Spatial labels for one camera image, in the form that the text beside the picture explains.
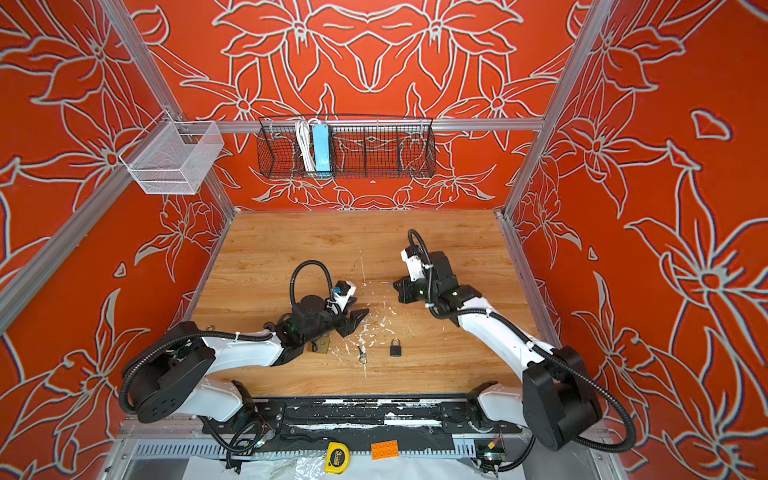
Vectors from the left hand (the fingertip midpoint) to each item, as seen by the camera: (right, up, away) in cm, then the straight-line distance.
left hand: (362, 303), depth 83 cm
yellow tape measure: (-5, -32, -17) cm, 36 cm away
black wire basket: (-2, +49, +15) cm, 51 cm away
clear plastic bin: (-61, +44, +9) cm, 76 cm away
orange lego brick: (+6, -31, -15) cm, 35 cm away
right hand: (+8, +6, -1) cm, 10 cm away
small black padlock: (+9, -13, +1) cm, 16 cm away
